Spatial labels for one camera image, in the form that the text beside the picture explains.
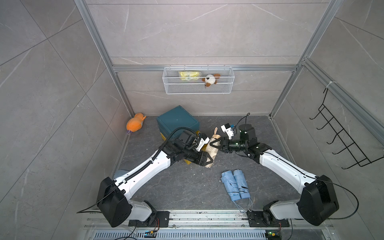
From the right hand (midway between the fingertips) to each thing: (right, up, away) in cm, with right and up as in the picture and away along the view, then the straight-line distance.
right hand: (212, 145), depth 75 cm
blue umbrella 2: (+18, -23, +6) cm, 29 cm away
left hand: (-1, -6, -3) cm, 7 cm away
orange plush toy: (-53, +12, +30) cm, 62 cm away
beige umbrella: (-1, -2, -4) cm, 4 cm away
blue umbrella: (+10, -20, +8) cm, 24 cm away
